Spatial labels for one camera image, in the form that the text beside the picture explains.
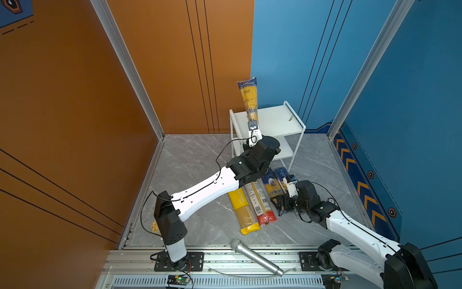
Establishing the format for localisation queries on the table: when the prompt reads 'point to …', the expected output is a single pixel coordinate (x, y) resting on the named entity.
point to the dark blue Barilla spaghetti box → (281, 173)
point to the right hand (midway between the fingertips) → (279, 197)
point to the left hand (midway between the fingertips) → (260, 133)
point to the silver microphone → (237, 245)
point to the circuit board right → (333, 280)
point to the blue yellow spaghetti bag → (272, 183)
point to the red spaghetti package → (260, 203)
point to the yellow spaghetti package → (247, 220)
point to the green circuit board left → (181, 280)
